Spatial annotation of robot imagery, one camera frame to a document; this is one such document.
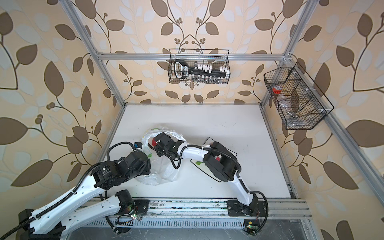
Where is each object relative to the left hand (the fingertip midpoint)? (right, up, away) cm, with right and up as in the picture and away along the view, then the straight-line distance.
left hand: (152, 164), depth 73 cm
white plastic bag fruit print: (+2, -7, +12) cm, 14 cm away
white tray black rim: (+24, -5, +15) cm, 29 cm away
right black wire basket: (+76, +34, +8) cm, 84 cm away
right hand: (-2, +5, +17) cm, 18 cm away
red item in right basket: (+69, +40, +14) cm, 81 cm away
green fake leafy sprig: (+23, -4, +16) cm, 28 cm away
